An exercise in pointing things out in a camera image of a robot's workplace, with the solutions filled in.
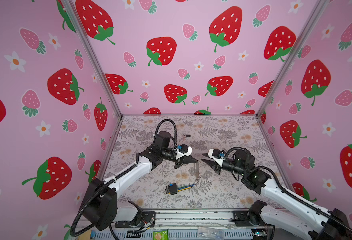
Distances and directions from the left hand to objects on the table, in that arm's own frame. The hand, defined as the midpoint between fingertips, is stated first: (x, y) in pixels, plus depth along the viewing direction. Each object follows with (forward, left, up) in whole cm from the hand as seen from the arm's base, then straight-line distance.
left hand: (196, 160), depth 70 cm
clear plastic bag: (-27, -8, -22) cm, 35 cm away
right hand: (+2, -3, +1) cm, 4 cm away
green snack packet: (-28, +17, -22) cm, 39 cm away
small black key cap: (+32, +3, -22) cm, 39 cm away
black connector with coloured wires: (-6, +12, -23) cm, 27 cm away
